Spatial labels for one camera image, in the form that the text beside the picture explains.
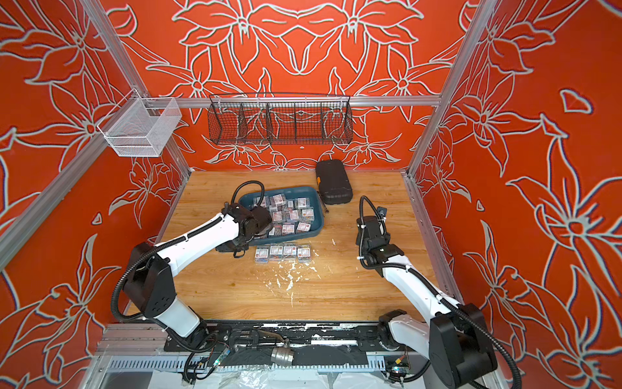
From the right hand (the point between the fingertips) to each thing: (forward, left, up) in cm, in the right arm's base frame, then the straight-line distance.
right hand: (371, 228), depth 86 cm
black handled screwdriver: (+15, +15, -11) cm, 24 cm away
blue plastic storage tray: (+12, +29, -8) cm, 33 cm away
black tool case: (+29, +12, -7) cm, 32 cm away
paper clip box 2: (+5, +25, -8) cm, 27 cm away
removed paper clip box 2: (-6, +35, -9) cm, 37 cm away
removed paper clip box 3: (-5, +30, -9) cm, 32 cm away
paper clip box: (-6, +25, -9) cm, 27 cm away
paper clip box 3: (+4, +32, -8) cm, 33 cm away
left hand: (-8, +50, 0) cm, 50 cm away
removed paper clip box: (-7, +41, -9) cm, 42 cm away
